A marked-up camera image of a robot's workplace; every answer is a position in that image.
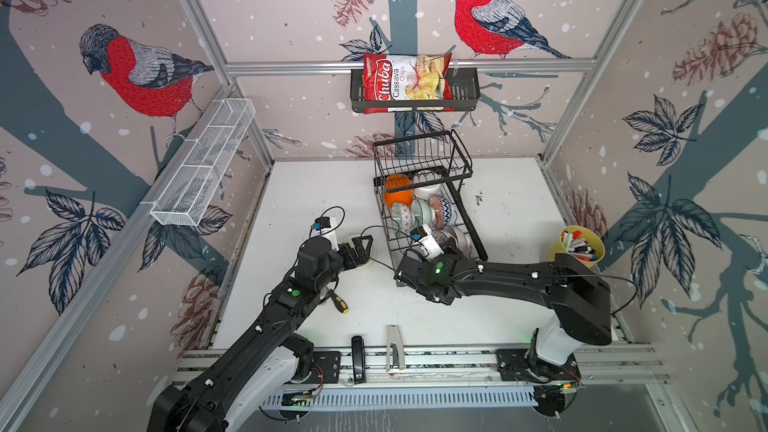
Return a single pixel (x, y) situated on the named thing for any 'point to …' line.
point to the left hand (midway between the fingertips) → (361, 242)
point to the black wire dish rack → (436, 163)
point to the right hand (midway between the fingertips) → (447, 248)
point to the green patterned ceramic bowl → (402, 217)
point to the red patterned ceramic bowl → (437, 211)
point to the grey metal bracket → (393, 335)
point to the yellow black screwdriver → (339, 303)
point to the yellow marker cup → (581, 243)
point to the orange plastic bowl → (397, 188)
